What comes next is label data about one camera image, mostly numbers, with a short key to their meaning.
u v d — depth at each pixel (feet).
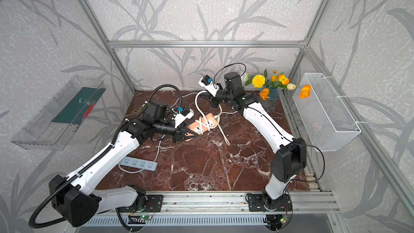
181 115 1.99
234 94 1.96
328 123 1.97
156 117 1.90
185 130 2.04
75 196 1.22
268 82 3.06
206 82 2.03
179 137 2.00
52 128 2.13
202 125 2.08
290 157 1.42
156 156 2.91
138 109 3.77
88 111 2.27
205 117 2.12
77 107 2.23
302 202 2.47
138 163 2.71
